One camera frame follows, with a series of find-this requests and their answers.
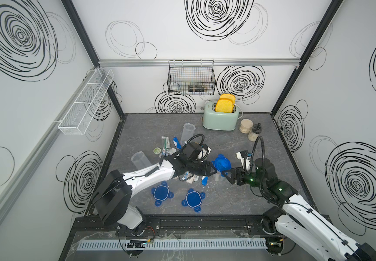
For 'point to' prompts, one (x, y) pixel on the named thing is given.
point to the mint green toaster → (213, 120)
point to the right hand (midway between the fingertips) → (227, 172)
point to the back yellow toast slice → (227, 95)
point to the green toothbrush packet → (166, 141)
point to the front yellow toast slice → (224, 105)
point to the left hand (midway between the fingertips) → (214, 172)
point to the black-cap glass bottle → (255, 132)
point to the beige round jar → (245, 125)
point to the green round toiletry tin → (157, 150)
